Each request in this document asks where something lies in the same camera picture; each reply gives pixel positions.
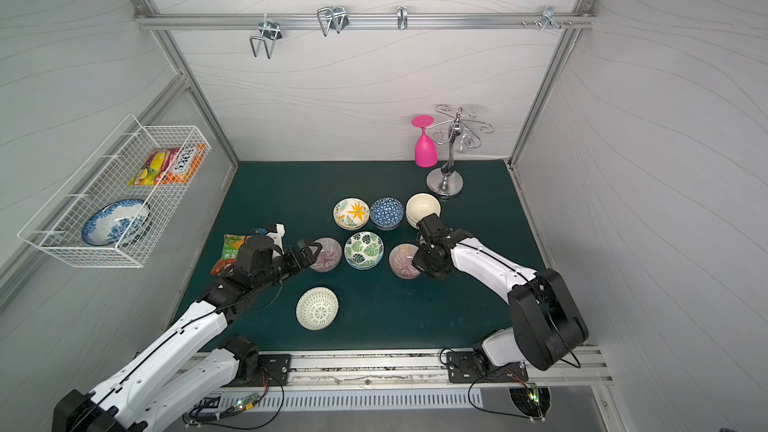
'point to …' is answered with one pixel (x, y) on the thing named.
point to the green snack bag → (231, 247)
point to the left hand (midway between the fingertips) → (313, 252)
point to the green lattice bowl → (317, 308)
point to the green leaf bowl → (364, 250)
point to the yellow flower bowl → (351, 213)
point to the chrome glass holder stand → (447, 181)
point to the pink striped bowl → (401, 261)
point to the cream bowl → (420, 206)
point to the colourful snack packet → (170, 166)
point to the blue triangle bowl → (386, 213)
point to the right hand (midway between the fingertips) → (418, 264)
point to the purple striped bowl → (330, 256)
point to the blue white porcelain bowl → (117, 223)
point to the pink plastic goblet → (426, 150)
